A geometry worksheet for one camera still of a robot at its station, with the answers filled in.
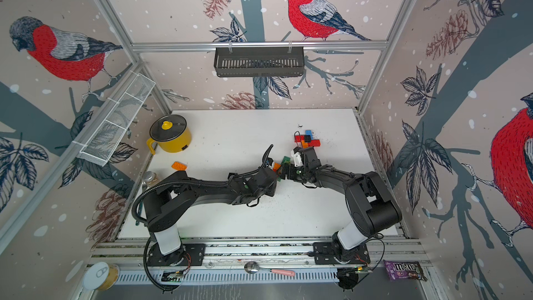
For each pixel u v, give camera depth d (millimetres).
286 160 978
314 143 1051
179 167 973
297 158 860
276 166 850
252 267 726
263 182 690
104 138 815
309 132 1069
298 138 1039
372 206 451
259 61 1063
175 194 520
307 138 1007
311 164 741
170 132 978
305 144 1014
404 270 685
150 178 832
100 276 657
